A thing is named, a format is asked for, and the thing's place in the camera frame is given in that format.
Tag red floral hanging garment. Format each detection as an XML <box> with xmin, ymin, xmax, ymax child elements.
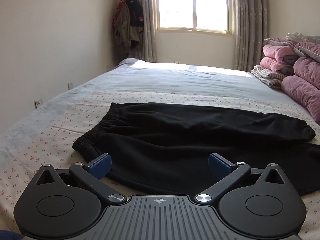
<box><xmin>112</xmin><ymin>0</ymin><xmax>127</xmax><ymax>26</ymax></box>

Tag black pants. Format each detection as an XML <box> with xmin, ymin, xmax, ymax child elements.
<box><xmin>72</xmin><ymin>102</ymin><xmax>320</xmax><ymax>197</ymax></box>

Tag folded pink quilt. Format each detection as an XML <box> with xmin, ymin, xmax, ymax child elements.
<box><xmin>260</xmin><ymin>44</ymin><xmax>300</xmax><ymax>75</ymax></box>

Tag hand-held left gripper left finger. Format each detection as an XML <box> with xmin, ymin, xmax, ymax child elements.
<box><xmin>35</xmin><ymin>153</ymin><xmax>127</xmax><ymax>204</ymax></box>

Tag folded purple quilt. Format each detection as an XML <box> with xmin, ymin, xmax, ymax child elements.
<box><xmin>264</xmin><ymin>37</ymin><xmax>320</xmax><ymax>124</ymax></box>

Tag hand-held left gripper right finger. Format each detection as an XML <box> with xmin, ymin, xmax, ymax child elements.
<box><xmin>196</xmin><ymin>152</ymin><xmax>285</xmax><ymax>204</ymax></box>

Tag folded striped cloth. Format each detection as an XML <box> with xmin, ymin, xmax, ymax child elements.
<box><xmin>251</xmin><ymin>65</ymin><xmax>287</xmax><ymax>90</ymax></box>

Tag dark hanging jacket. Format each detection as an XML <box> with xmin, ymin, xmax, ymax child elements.
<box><xmin>124</xmin><ymin>0</ymin><xmax>145</xmax><ymax>34</ymax></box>

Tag brown hanging jacket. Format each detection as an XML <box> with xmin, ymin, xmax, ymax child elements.
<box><xmin>114</xmin><ymin>4</ymin><xmax>141</xmax><ymax>50</ymax></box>

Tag grey patterned curtain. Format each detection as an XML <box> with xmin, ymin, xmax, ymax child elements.
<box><xmin>139</xmin><ymin>0</ymin><xmax>158</xmax><ymax>63</ymax></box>
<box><xmin>231</xmin><ymin>0</ymin><xmax>269</xmax><ymax>72</ymax></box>

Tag window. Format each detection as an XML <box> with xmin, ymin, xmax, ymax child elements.
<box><xmin>154</xmin><ymin>0</ymin><xmax>235</xmax><ymax>34</ymax></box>

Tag bed with cherry print sheet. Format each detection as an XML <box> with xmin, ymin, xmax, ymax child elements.
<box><xmin>0</xmin><ymin>58</ymin><xmax>320</xmax><ymax>240</ymax></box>

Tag light grey bed blanket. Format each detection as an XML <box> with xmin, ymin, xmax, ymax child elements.
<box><xmin>0</xmin><ymin>58</ymin><xmax>300</xmax><ymax>165</ymax></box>

